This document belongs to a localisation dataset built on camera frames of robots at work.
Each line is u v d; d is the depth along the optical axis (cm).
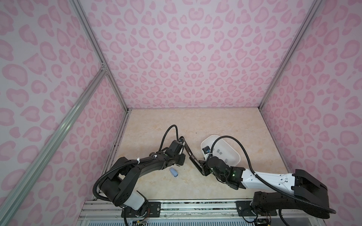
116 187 44
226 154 94
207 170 71
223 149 95
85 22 73
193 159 90
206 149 70
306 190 41
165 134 70
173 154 70
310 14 72
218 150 95
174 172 84
